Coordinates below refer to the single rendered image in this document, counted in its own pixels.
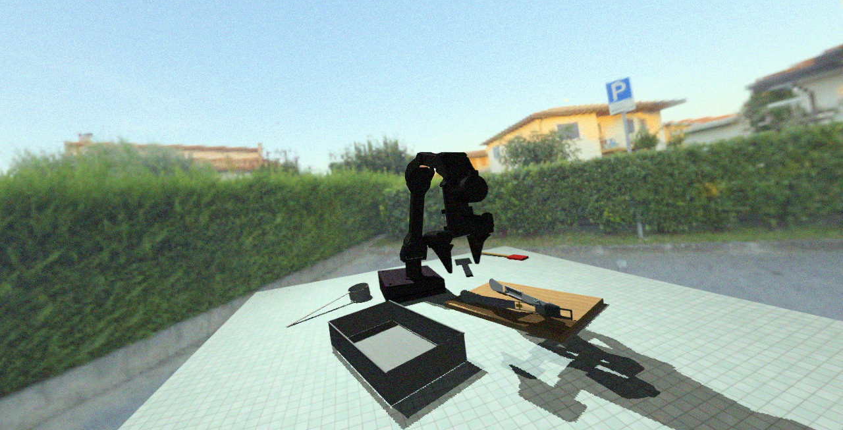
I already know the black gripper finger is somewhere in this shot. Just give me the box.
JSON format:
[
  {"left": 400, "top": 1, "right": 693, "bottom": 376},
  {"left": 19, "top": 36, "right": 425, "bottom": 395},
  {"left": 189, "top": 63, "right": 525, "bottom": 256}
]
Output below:
[
  {"left": 428, "top": 244, "right": 454, "bottom": 273},
  {"left": 467, "top": 235, "right": 490, "bottom": 264}
]

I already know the dark grey spatula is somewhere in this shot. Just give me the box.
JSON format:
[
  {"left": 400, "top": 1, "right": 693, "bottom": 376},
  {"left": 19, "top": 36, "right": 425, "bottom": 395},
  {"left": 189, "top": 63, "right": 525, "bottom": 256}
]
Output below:
[{"left": 455, "top": 258, "right": 472, "bottom": 277}]

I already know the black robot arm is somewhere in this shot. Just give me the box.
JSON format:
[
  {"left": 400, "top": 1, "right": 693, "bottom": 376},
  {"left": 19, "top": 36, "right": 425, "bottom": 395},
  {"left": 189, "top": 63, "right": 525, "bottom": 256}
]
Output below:
[{"left": 400, "top": 152, "right": 494, "bottom": 280}]

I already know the dark grey rectangular tin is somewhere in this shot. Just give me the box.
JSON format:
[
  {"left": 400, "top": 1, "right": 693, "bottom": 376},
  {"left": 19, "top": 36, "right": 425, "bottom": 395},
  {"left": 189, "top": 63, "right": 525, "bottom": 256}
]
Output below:
[{"left": 328, "top": 300, "right": 467, "bottom": 406}]

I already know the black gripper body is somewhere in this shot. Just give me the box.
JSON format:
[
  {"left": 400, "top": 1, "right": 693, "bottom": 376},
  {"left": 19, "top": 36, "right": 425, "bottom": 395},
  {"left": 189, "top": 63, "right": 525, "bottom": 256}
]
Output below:
[{"left": 423, "top": 203, "right": 473, "bottom": 247}]

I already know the light brown wooden board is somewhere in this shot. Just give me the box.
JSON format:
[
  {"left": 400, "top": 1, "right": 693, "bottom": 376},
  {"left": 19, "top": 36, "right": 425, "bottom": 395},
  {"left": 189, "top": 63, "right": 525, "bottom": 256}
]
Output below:
[{"left": 445, "top": 281, "right": 604, "bottom": 343}]

